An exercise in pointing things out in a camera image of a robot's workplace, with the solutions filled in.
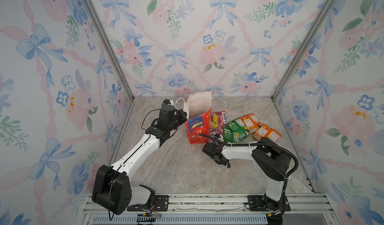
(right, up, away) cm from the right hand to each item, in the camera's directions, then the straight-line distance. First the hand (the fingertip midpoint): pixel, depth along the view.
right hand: (230, 147), depth 92 cm
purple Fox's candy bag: (-7, +10, +6) cm, 14 cm away
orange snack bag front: (+24, +10, +6) cm, 26 cm away
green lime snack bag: (+3, +9, +4) cm, 10 cm away
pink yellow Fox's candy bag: (-5, +17, +11) cm, 21 cm away
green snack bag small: (+7, +12, +8) cm, 16 cm away
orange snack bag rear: (+16, +15, +9) cm, 24 cm away
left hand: (-25, +22, -12) cm, 36 cm away
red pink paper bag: (-20, +26, +5) cm, 33 cm away
